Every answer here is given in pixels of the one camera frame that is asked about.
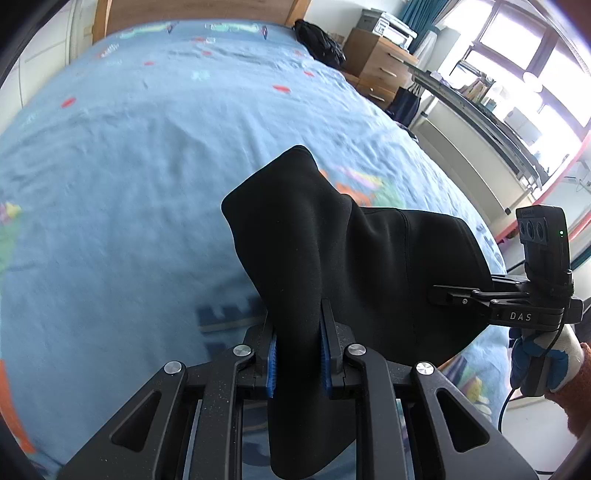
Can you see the white wardrobe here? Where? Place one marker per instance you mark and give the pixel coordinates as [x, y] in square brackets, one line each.
[41, 41]

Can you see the person's right forearm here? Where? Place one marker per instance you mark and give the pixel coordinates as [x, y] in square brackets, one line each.
[577, 406]

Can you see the black pants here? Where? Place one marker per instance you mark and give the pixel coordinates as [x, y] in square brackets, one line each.
[351, 258]

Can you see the wooden headboard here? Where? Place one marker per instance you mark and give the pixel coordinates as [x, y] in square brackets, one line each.
[198, 11]

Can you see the person's right hand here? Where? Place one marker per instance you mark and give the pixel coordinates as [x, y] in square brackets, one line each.
[570, 348]

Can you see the black backpack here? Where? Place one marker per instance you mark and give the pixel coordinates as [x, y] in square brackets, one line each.
[323, 44]

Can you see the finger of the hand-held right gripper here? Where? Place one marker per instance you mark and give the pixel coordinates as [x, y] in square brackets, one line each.
[457, 295]

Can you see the dark blue shopping bag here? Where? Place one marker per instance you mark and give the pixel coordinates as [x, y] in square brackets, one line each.
[404, 108]

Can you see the white round lamp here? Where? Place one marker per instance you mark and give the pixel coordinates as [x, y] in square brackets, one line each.
[532, 81]

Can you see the teal curtain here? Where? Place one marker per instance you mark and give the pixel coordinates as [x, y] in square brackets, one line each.
[422, 18]

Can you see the grey printer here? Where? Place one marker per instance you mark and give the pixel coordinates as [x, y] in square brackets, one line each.
[388, 25]

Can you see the glass top desk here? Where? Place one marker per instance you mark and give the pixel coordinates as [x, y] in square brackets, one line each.
[485, 115]

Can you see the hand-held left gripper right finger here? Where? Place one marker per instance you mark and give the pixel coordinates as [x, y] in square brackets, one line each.
[325, 364]

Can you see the bed with blue printed sheet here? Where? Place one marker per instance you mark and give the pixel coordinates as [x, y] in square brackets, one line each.
[138, 138]

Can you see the wooden dresser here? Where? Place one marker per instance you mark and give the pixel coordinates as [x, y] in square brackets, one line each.
[378, 64]

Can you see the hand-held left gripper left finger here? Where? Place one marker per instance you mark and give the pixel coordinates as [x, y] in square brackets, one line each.
[272, 369]

